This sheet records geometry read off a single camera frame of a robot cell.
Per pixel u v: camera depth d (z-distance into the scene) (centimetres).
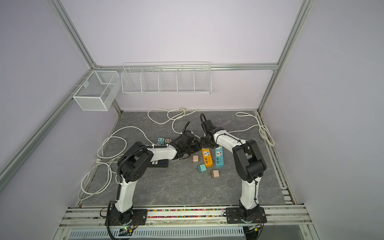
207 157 92
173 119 114
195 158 92
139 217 73
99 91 99
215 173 86
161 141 95
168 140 94
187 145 80
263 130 109
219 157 92
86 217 76
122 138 103
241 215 65
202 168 88
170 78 98
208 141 71
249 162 51
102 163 93
